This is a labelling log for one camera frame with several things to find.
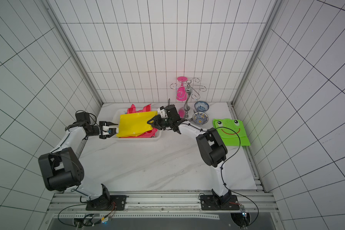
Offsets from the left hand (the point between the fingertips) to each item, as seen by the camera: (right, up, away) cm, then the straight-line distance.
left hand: (114, 126), depth 88 cm
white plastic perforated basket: (-4, +4, +11) cm, 12 cm away
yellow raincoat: (+12, +1, +4) cm, 12 cm away
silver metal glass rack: (+48, +9, +22) cm, 53 cm away
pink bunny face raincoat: (+22, -5, +4) cm, 23 cm away
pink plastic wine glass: (+44, +23, +24) cm, 55 cm away
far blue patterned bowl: (+61, +14, +27) cm, 68 cm away
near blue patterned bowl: (+58, +5, +20) cm, 62 cm away
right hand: (+19, +1, -1) cm, 19 cm away
